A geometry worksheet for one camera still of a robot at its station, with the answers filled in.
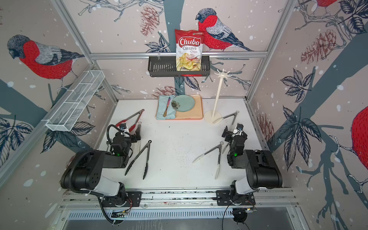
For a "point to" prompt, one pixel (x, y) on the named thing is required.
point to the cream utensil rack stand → (212, 116)
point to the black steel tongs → (148, 146)
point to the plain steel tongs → (235, 114)
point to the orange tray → (197, 113)
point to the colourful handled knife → (165, 113)
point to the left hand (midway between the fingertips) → (133, 125)
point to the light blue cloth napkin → (163, 101)
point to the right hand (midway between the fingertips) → (233, 126)
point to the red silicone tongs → (131, 128)
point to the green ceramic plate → (186, 102)
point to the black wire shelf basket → (166, 66)
